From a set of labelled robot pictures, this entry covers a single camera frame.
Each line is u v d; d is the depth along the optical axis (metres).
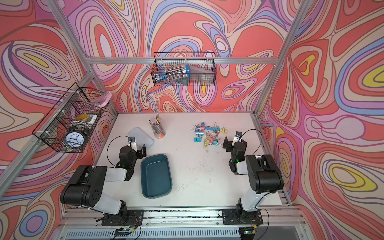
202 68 0.82
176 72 0.79
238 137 0.81
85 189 0.44
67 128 0.73
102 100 0.86
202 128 1.06
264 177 0.47
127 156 0.71
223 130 1.08
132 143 0.80
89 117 0.75
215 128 1.08
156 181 0.87
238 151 0.73
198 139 1.02
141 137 1.06
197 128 1.08
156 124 0.94
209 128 1.08
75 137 0.68
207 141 0.99
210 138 1.02
